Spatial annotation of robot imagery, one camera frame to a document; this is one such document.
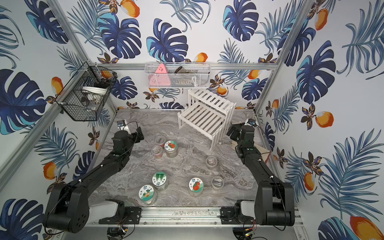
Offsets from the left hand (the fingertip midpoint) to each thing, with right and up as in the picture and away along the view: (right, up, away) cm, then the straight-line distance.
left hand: (131, 126), depth 84 cm
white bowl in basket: (-16, +19, -4) cm, 25 cm away
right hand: (+61, -1, +3) cm, 61 cm away
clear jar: (+46, -21, +4) cm, 50 cm away
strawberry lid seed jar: (+36, -31, -8) cm, 48 cm away
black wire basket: (-33, +18, +8) cm, 38 cm away
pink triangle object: (+15, +29, +5) cm, 33 cm away
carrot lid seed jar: (+12, -34, -11) cm, 37 cm away
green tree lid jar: (+17, -29, -6) cm, 34 cm away
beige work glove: (+63, -11, -24) cm, 68 cm away
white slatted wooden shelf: (+45, +7, +16) cm, 48 cm away
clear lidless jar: (+13, -9, +13) cm, 21 cm away
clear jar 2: (+48, -30, -4) cm, 57 cm away
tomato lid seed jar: (+21, -13, +6) cm, 26 cm away
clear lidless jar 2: (+12, -15, +8) cm, 21 cm away
